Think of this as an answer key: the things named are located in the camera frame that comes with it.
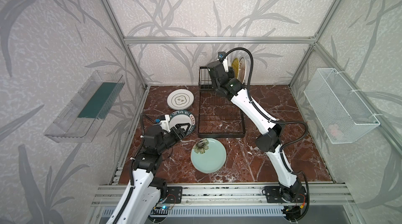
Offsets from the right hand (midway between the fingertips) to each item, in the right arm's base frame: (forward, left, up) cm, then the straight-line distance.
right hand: (227, 68), depth 81 cm
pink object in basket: (-29, -50, -15) cm, 60 cm away
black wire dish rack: (-8, +4, -35) cm, 36 cm away
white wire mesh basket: (-30, -46, -2) cm, 55 cm away
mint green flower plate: (-36, +8, -33) cm, 50 cm away
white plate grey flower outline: (+8, +31, -34) cm, 47 cm away
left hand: (-28, +20, -14) cm, 37 cm away
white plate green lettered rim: (-8, +28, -34) cm, 45 cm away
